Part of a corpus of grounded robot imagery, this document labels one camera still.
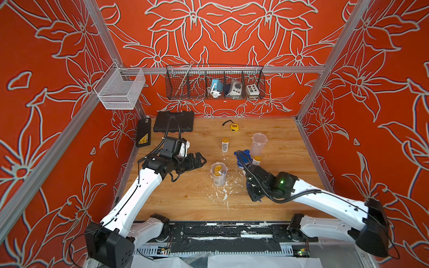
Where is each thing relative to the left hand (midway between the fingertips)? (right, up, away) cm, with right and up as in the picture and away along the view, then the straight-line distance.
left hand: (199, 162), depth 75 cm
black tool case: (-13, +23, +39) cm, 47 cm away
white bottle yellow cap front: (+9, -4, +6) cm, 12 cm away
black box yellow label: (-40, +14, +34) cm, 55 cm away
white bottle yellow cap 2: (+30, -1, +11) cm, 32 cm away
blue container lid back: (+25, -1, +22) cm, 33 cm away
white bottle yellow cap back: (+14, +9, +20) cm, 25 cm away
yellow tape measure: (+21, +18, +38) cm, 47 cm away
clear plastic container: (+9, -6, +6) cm, 13 cm away
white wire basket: (-46, +35, +12) cm, 59 cm away
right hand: (+22, -14, +1) cm, 26 cm away
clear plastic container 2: (+34, +9, +22) cm, 42 cm away
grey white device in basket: (+19, +39, +16) cm, 46 cm away
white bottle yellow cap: (+8, -7, +4) cm, 12 cm away
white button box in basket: (+29, +39, +19) cm, 52 cm away
